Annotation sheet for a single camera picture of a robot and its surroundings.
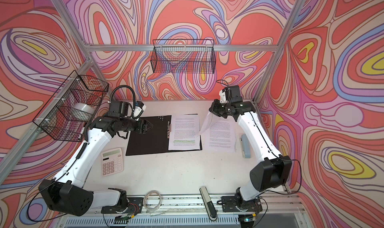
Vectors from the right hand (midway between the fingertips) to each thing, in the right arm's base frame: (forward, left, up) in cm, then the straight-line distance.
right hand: (209, 111), depth 79 cm
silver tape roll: (-1, +64, +6) cm, 64 cm away
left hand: (-4, +33, -2) cm, 33 cm away
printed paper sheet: (+3, -9, -27) cm, 29 cm away
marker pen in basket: (-13, +64, 0) cm, 65 cm away
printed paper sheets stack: (+3, +14, -26) cm, 30 cm away
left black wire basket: (+1, +74, +3) cm, 74 cm away
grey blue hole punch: (-10, -22, -21) cm, 33 cm away
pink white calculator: (-16, +57, -23) cm, 64 cm away
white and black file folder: (-3, +34, -23) cm, 41 cm away
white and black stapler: (-41, +2, -23) cm, 47 cm away
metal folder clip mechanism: (+6, +26, -24) cm, 36 cm away
